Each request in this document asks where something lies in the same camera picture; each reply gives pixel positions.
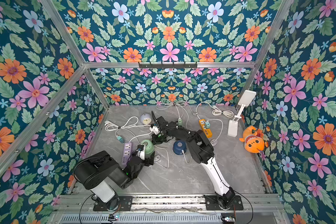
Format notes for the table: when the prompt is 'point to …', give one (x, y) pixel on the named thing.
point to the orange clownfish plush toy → (253, 143)
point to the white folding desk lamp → (246, 100)
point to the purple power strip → (127, 152)
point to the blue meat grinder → (178, 146)
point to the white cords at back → (181, 106)
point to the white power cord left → (131, 122)
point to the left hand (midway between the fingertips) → (149, 150)
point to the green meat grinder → (149, 147)
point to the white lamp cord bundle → (228, 113)
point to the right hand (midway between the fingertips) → (155, 139)
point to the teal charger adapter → (207, 125)
